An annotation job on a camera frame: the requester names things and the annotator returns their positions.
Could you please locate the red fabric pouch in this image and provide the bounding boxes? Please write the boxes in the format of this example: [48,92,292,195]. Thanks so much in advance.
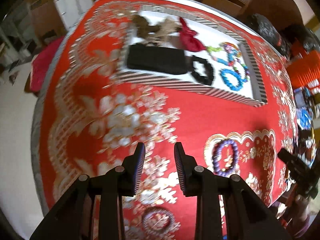
[179,17,206,52]

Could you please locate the brown dried flower ornament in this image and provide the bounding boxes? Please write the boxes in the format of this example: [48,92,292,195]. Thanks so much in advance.
[132,15,182,47]

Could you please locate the white drawer cabinet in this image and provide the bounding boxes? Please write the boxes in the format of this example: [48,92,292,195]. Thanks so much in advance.
[53,0,94,30]

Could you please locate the red pillow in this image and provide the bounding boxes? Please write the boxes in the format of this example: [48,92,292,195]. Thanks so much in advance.
[29,36,65,94]

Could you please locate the blue bead bracelet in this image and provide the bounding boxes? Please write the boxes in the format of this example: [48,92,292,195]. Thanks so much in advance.
[220,68,247,92]

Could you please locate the red floral bedspread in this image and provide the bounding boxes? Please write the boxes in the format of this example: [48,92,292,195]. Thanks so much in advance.
[31,0,297,239]

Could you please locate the orange bag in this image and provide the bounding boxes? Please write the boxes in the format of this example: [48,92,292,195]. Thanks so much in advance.
[286,50,319,89]

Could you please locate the black patterned bag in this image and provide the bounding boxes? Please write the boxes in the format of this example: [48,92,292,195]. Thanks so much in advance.
[249,14,290,57]

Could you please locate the purple bead bracelet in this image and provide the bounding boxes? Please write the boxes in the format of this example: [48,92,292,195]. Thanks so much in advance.
[211,139,240,177]

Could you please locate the multicolour bead necklace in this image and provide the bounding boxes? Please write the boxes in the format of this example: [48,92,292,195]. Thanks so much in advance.
[206,42,251,83]

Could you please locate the black bead bracelet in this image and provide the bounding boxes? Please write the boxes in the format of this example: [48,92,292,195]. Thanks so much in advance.
[190,55,215,86]

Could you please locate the striped white jewelry tray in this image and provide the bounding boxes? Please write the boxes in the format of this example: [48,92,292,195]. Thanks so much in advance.
[117,4,267,107]

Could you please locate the black rectangular pouch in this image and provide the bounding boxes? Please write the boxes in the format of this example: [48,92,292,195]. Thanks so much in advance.
[126,43,188,75]

